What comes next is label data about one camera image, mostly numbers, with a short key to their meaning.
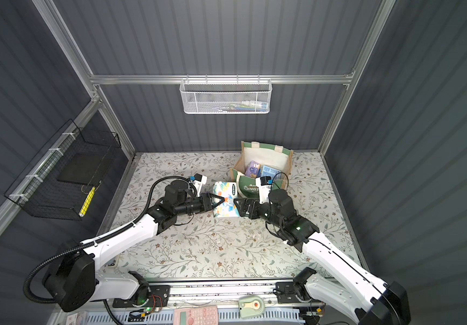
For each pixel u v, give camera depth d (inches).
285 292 28.6
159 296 28.6
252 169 38.9
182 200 25.6
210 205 27.6
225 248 33.4
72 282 16.2
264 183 25.8
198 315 26.9
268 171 37.9
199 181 29.1
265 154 37.8
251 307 25.7
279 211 22.3
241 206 25.6
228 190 30.7
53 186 27.4
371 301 15.5
